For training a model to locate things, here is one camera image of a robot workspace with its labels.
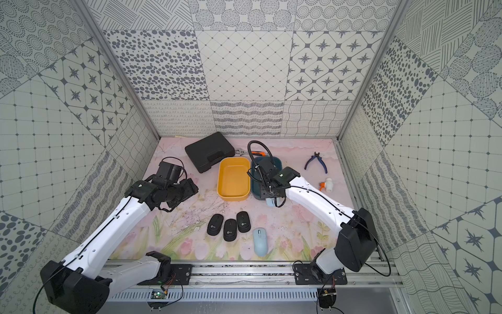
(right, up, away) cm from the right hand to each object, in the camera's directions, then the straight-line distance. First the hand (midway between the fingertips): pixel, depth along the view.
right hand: (272, 192), depth 82 cm
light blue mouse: (-1, -3, -4) cm, 5 cm away
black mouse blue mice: (-12, -14, +5) cm, 19 cm away
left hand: (-30, +1, -4) cm, 31 cm away
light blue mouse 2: (-5, -20, -1) cm, 21 cm away
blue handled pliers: (+30, +14, +29) cm, 44 cm away
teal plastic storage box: (-7, +1, +13) cm, 15 cm away
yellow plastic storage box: (-19, +2, +20) cm, 28 cm away
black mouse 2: (-25, -15, +3) cm, 29 cm away
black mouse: (-18, -16, +2) cm, 24 cm away
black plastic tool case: (-35, +18, +29) cm, 49 cm away
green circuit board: (-44, -36, -10) cm, 57 cm away
